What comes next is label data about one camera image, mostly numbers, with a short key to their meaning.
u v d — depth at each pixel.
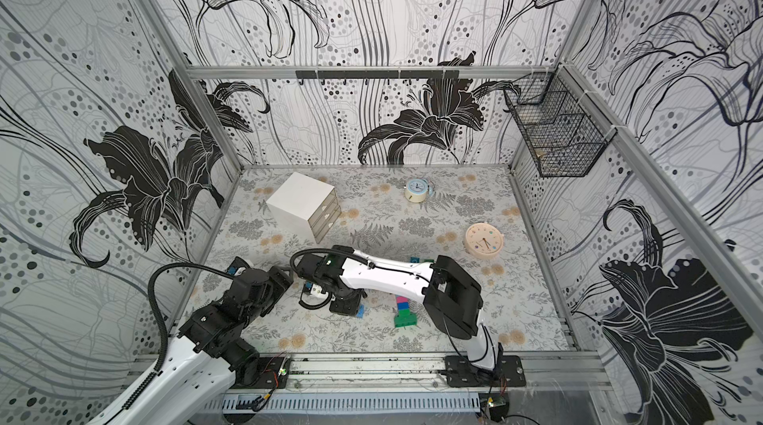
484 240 0.94
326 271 0.55
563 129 0.88
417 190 1.07
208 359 0.52
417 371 0.73
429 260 0.92
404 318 0.79
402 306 0.83
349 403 0.76
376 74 0.91
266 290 0.61
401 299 0.82
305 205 0.91
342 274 0.53
